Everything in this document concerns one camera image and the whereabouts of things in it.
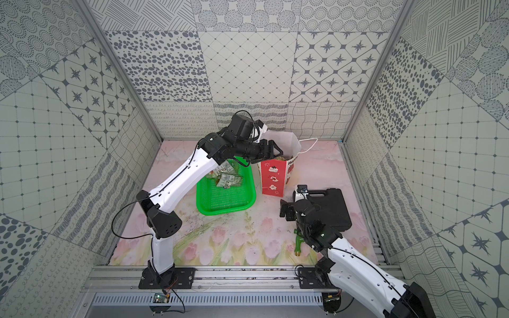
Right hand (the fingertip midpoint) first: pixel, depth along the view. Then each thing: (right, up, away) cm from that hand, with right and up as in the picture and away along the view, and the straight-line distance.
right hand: (292, 202), depth 82 cm
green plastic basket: (-38, -2, +13) cm, 40 cm away
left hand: (-7, +22, -13) cm, 26 cm away
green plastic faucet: (+3, -16, -1) cm, 16 cm away
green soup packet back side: (-30, +7, +16) cm, 34 cm away
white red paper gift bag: (-7, +11, +3) cm, 14 cm away
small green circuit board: (-51, -33, -12) cm, 61 cm away
